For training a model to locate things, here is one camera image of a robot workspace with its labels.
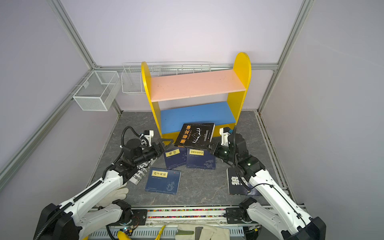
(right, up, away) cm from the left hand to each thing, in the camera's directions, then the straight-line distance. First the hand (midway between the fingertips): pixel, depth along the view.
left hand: (171, 146), depth 75 cm
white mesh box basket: (-53, +33, +24) cm, 67 cm away
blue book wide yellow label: (+15, -11, +19) cm, 27 cm away
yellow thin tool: (-5, -40, -9) cm, 41 cm away
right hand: (+17, 0, -3) cm, 17 cm away
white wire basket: (-30, +43, +22) cm, 57 cm away
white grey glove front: (+16, -40, -6) cm, 44 cm away
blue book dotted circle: (-1, -10, +19) cm, 22 cm away
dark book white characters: (+35, -24, +7) cm, 43 cm away
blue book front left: (-6, -22, +10) cm, 25 cm away
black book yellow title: (+12, +5, +3) cm, 13 cm away
